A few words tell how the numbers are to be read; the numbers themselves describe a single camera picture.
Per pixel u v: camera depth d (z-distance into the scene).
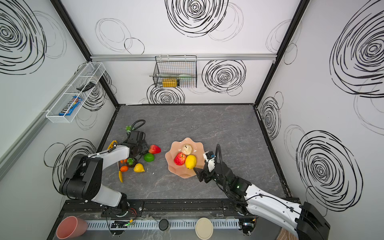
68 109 0.70
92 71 0.91
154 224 0.64
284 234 0.66
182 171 0.84
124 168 0.85
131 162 0.84
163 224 0.62
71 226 0.63
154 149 0.91
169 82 0.88
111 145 0.94
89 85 0.81
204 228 0.63
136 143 0.75
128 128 1.02
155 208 0.75
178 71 0.99
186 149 0.86
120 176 0.81
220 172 0.59
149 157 0.88
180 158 0.84
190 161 0.85
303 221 0.43
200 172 0.69
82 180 0.44
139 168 0.84
